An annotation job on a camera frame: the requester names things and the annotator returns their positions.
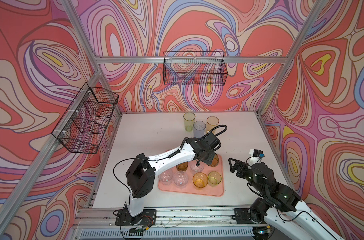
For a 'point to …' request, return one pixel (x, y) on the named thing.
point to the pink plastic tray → (190, 188)
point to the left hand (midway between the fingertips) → (211, 157)
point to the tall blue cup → (199, 128)
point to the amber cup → (200, 180)
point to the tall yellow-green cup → (189, 118)
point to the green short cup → (214, 178)
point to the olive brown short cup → (215, 160)
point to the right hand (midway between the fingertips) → (235, 165)
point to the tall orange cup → (212, 122)
